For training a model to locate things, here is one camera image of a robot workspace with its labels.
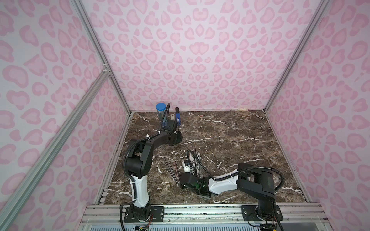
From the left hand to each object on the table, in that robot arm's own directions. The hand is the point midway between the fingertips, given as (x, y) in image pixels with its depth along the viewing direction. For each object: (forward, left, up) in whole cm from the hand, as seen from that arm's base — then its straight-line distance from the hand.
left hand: (183, 138), depth 100 cm
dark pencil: (-21, +8, -2) cm, 22 cm away
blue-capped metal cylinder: (+13, +14, +17) cm, 25 cm away
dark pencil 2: (-25, +5, -2) cm, 25 cm away
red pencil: (-22, +3, -2) cm, 22 cm away
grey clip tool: (+21, +9, 0) cm, 22 cm away
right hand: (-25, +1, -4) cm, 25 cm away
